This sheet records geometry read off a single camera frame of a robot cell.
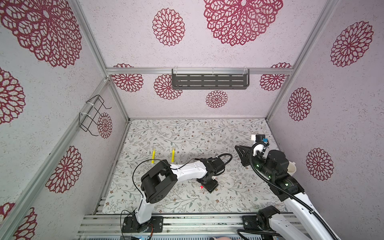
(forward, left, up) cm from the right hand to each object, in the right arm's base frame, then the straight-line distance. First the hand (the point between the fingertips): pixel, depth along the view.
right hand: (238, 144), depth 69 cm
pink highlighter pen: (-10, +16, -27) cm, 33 cm away
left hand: (-10, +13, -29) cm, 34 cm away
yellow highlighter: (+10, +35, -28) cm, 46 cm away
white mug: (+2, -37, -25) cm, 45 cm away
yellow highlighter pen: (+9, +48, -28) cm, 56 cm away
